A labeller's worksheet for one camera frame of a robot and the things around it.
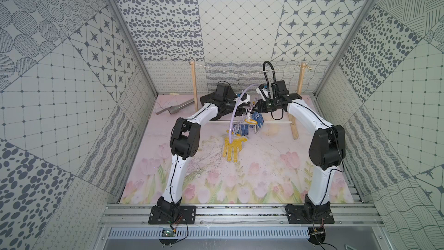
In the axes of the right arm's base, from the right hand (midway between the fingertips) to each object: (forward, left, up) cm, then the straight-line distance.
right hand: (254, 110), depth 92 cm
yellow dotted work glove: (-16, +14, -14) cm, 25 cm away
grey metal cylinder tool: (+11, +49, -12) cm, 51 cm away
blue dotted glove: (+1, -3, -7) cm, 7 cm away
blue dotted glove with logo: (-3, +6, -14) cm, 16 cm away
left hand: (-3, -2, +3) cm, 5 cm away
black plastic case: (-2, +21, +12) cm, 24 cm away
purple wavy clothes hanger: (-13, +12, +15) cm, 23 cm away
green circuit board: (-53, +39, -18) cm, 68 cm away
